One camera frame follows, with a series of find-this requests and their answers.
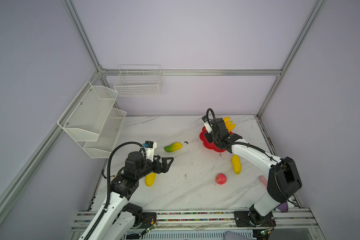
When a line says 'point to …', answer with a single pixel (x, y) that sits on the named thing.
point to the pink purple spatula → (283, 207)
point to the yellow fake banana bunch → (228, 124)
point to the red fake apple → (221, 179)
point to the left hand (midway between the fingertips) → (165, 159)
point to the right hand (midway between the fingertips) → (208, 127)
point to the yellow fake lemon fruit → (150, 178)
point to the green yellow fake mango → (173, 147)
